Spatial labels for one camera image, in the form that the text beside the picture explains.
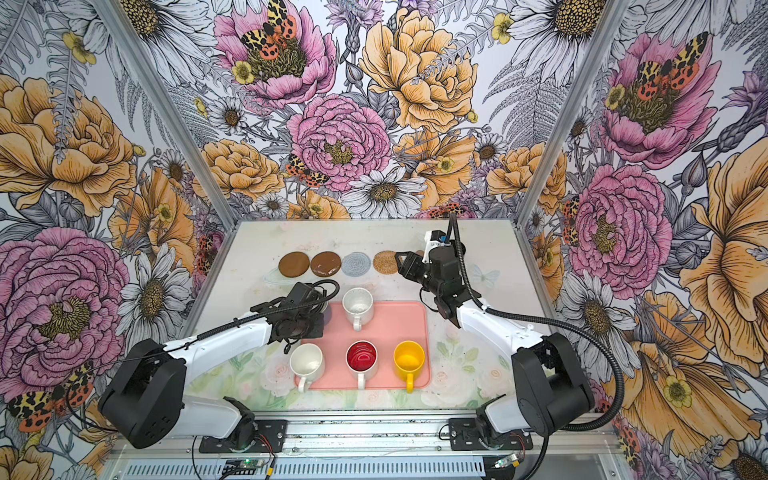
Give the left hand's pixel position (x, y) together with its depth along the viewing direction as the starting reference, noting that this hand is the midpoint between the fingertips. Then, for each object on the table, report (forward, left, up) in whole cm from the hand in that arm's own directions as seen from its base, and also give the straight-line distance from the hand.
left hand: (314, 334), depth 88 cm
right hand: (+13, -25, +16) cm, 32 cm away
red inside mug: (-7, -14, -1) cm, 16 cm away
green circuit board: (-31, +13, -4) cm, 34 cm away
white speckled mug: (+10, -12, -2) cm, 16 cm away
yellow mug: (-7, -27, -2) cm, 28 cm away
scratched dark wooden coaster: (+28, +1, -3) cm, 28 cm away
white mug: (-8, +1, -1) cm, 8 cm away
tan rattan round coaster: (+28, -20, -2) cm, 35 cm away
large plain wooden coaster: (+29, +13, -5) cm, 32 cm away
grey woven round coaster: (+28, -10, -3) cm, 30 cm away
